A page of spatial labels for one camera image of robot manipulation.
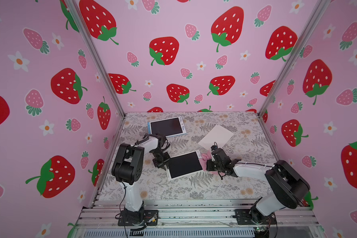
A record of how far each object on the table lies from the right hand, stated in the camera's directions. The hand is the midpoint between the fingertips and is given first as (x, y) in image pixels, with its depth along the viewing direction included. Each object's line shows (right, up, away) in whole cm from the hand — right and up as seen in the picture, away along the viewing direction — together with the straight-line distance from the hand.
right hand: (213, 161), depth 94 cm
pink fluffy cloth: (-5, +3, -1) cm, 6 cm away
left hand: (-28, -3, -1) cm, 28 cm away
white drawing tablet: (-19, -3, +1) cm, 19 cm away
